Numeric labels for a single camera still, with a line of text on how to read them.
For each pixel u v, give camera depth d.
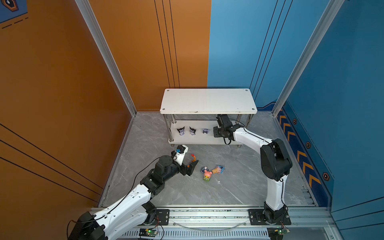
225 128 0.75
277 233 0.70
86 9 0.70
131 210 0.50
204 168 0.87
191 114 1.20
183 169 0.68
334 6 0.69
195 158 0.93
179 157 0.68
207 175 0.83
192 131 0.95
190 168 0.69
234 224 0.72
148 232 0.71
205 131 0.97
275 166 0.52
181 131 0.94
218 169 0.87
